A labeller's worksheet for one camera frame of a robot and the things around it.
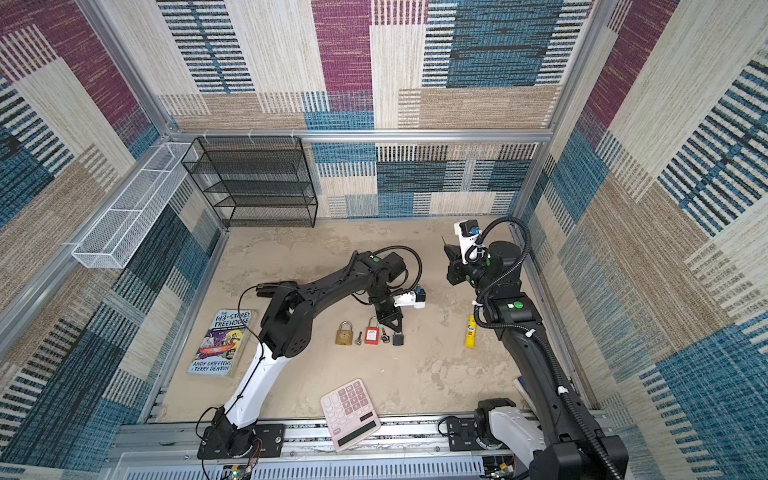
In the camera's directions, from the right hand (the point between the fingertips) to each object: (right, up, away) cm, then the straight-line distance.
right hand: (448, 250), depth 75 cm
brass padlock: (-28, -25, +14) cm, 40 cm away
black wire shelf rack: (-63, +25, +35) cm, 76 cm away
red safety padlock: (-19, -25, +14) cm, 34 cm away
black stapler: (-54, -13, +23) cm, 61 cm away
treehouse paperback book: (-63, -29, +10) cm, 70 cm away
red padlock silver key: (-16, -26, +14) cm, 33 cm away
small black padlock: (-12, -26, +14) cm, 32 cm away
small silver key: (-24, -27, +14) cm, 38 cm away
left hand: (-12, -22, +14) cm, 28 cm away
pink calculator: (-24, -41, +1) cm, 48 cm away
